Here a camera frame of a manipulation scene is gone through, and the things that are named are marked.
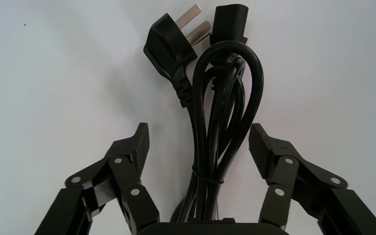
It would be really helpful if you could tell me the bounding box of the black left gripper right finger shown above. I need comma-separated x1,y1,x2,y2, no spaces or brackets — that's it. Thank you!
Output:
248,122,376,235

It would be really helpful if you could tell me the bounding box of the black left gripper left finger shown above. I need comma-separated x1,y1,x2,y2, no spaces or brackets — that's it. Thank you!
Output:
34,122,161,235

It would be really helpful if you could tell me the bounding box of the black power cord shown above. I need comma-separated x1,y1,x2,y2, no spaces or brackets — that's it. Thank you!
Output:
142,3,265,224

